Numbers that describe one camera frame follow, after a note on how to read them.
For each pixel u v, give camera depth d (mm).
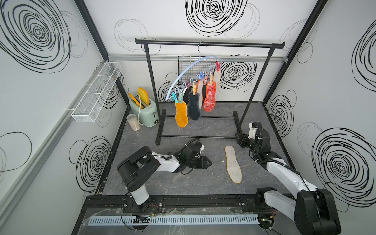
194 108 863
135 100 944
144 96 968
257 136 651
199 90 808
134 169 475
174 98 654
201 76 719
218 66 793
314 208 402
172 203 753
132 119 970
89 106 724
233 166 864
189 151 694
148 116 963
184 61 937
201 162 757
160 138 991
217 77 829
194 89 709
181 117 806
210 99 870
